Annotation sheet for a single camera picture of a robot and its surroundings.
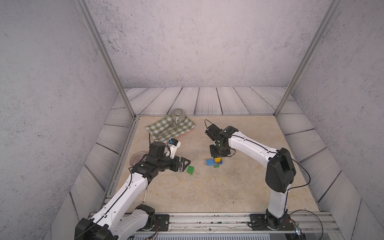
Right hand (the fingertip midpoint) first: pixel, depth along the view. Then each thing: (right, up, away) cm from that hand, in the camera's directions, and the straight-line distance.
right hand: (215, 156), depth 86 cm
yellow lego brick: (+1, -2, 0) cm, 3 cm away
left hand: (-16, 0, -9) cm, 18 cm away
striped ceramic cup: (-24, +25, +26) cm, 44 cm away
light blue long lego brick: (-2, -4, +3) cm, 6 cm away
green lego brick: (-14, -8, +2) cm, 17 cm away
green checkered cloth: (-33, +15, +25) cm, 45 cm away
